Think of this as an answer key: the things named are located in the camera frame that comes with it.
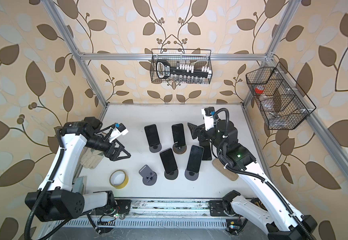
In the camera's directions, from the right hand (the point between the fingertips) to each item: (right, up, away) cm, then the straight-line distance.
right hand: (198, 122), depth 67 cm
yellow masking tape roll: (-38, -34, +12) cm, 52 cm away
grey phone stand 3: (-13, -31, +17) cm, 38 cm away
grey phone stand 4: (-2, -31, +17) cm, 36 cm away
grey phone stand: (-25, -30, +12) cm, 41 cm away
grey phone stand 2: (-24, -18, +29) cm, 42 cm away
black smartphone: (-25, -8, +21) cm, 33 cm away
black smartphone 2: (-14, -20, +10) cm, 27 cm away
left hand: (-34, -14, +3) cm, 37 cm away
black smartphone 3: (0, -20, +13) cm, 24 cm away
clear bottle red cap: (+36, +17, +14) cm, 42 cm away
